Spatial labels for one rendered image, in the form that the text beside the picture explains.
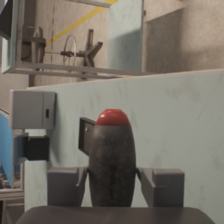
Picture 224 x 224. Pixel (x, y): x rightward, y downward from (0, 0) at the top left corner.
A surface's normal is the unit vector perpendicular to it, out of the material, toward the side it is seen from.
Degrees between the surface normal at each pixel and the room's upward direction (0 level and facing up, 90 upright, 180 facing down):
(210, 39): 0
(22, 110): 90
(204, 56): 0
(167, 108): 0
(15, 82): 90
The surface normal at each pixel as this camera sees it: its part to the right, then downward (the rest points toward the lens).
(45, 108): 0.43, 0.10
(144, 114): -0.90, -0.01
